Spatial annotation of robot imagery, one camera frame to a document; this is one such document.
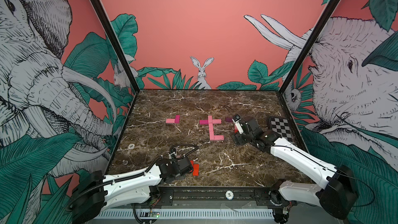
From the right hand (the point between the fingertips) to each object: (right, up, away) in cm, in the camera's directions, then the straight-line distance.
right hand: (239, 129), depth 83 cm
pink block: (-42, +2, +18) cm, 46 cm away
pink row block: (-15, -2, +15) cm, 21 cm away
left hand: (-32, -22, -1) cm, 39 cm away
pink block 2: (-15, +4, +21) cm, 26 cm away
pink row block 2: (-14, -5, +12) cm, 20 cm away
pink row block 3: (-10, -7, +10) cm, 16 cm away
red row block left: (-24, -23, 0) cm, 33 cm away
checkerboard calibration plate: (+31, -1, +15) cm, 34 cm away
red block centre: (-26, -19, +2) cm, 33 cm away
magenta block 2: (-19, +1, +20) cm, 28 cm away
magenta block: (-37, +3, +19) cm, 42 cm away
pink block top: (-11, +2, +19) cm, 22 cm away
